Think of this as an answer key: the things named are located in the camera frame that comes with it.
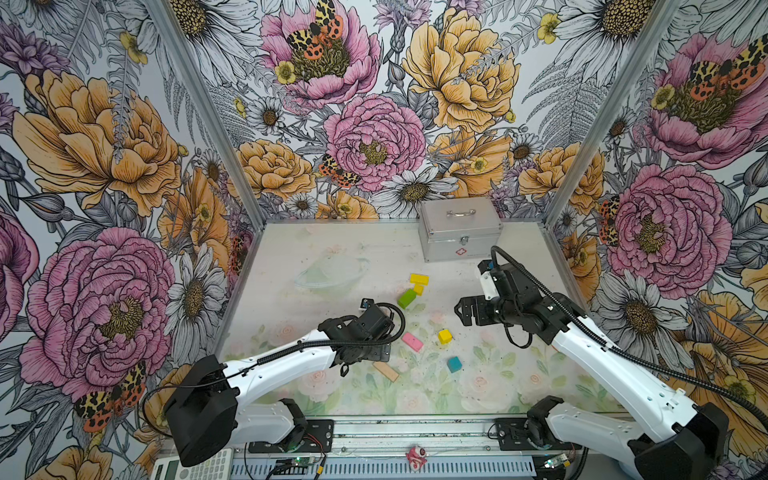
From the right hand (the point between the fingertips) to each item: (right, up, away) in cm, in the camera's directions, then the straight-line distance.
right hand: (474, 317), depth 77 cm
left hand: (-28, -11, +5) cm, 30 cm away
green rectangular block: (-16, +1, +22) cm, 27 cm away
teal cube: (-3, -15, +9) cm, 18 cm away
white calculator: (-60, -32, -8) cm, 68 cm away
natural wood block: (-22, -16, +8) cm, 29 cm away
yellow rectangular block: (-11, +7, +30) cm, 33 cm away
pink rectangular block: (-15, -10, +13) cm, 22 cm away
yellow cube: (-5, -9, +13) cm, 16 cm away
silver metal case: (+1, +24, +23) cm, 33 cm away
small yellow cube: (-12, +4, +25) cm, 28 cm away
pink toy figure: (-15, -29, -9) cm, 34 cm away
